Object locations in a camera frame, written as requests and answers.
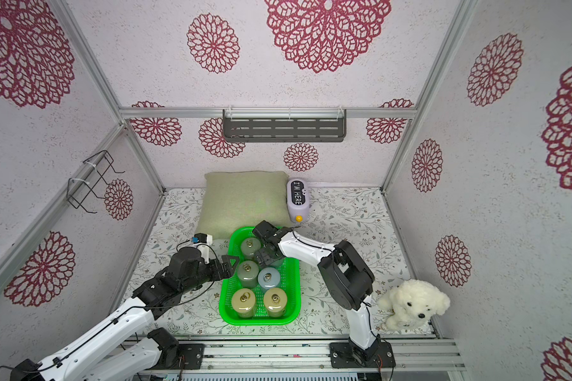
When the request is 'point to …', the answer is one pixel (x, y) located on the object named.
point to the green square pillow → (231, 201)
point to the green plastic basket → (289, 272)
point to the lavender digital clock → (298, 196)
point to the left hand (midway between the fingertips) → (229, 262)
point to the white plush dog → (410, 303)
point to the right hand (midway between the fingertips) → (270, 251)
